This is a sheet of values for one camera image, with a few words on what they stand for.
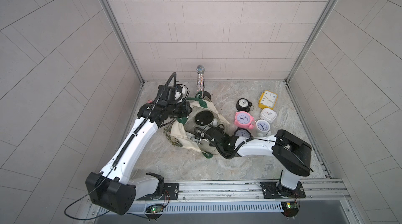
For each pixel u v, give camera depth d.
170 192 0.70
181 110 0.63
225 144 0.64
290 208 0.68
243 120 0.94
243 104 1.00
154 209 0.64
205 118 0.88
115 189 0.35
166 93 0.54
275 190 0.71
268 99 1.02
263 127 0.89
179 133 0.71
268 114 0.95
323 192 0.71
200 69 0.84
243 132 0.88
